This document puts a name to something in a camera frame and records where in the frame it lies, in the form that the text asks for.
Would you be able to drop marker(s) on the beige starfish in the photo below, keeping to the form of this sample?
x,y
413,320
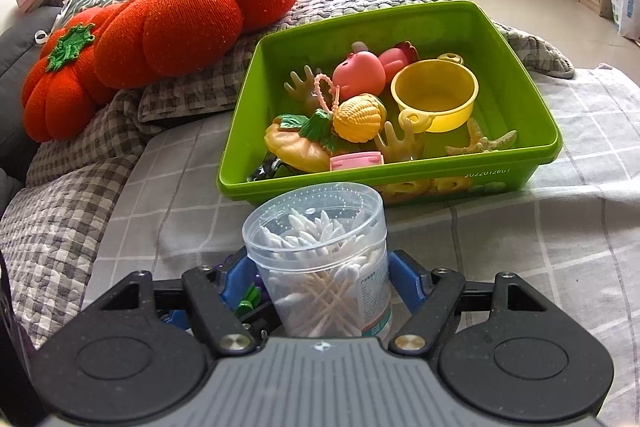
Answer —
x,y
479,141

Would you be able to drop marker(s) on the small orange pumpkin cushion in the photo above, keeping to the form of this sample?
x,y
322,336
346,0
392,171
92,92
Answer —
x,y
62,93

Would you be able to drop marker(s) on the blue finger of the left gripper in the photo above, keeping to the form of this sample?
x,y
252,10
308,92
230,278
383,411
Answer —
x,y
178,318

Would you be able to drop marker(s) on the grey grid blanket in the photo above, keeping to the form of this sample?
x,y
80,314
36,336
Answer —
x,y
572,232

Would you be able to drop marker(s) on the small pink box toy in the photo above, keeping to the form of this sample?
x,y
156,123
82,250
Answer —
x,y
356,160

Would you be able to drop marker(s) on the yellow toy pot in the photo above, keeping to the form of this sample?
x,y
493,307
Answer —
x,y
435,95

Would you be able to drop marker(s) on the checkered grey sofa cover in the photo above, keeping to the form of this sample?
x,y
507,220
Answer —
x,y
52,228

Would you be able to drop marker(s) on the pink pig squeeze toy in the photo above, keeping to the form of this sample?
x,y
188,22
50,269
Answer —
x,y
365,72

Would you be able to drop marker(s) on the yellow toy corn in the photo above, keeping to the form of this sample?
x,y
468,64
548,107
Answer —
x,y
360,118

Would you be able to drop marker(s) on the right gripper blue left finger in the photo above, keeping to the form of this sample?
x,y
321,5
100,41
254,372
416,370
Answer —
x,y
213,294

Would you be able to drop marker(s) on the large orange pumpkin cushion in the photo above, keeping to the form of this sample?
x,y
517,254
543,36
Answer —
x,y
143,41

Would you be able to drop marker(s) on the orange toy pumpkin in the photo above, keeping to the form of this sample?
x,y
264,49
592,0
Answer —
x,y
305,143

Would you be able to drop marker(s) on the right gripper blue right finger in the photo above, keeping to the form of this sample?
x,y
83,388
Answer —
x,y
431,297

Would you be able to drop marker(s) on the clear cotton swab jar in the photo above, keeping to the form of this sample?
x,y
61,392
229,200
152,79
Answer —
x,y
322,254

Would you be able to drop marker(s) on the amber rubber hand toy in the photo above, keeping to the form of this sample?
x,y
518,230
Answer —
x,y
301,90

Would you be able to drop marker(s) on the purple toy grapes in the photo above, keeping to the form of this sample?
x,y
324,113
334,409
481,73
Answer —
x,y
252,297

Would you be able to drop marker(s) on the dark grey sofa backrest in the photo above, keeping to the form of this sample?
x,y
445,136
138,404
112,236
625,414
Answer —
x,y
19,52

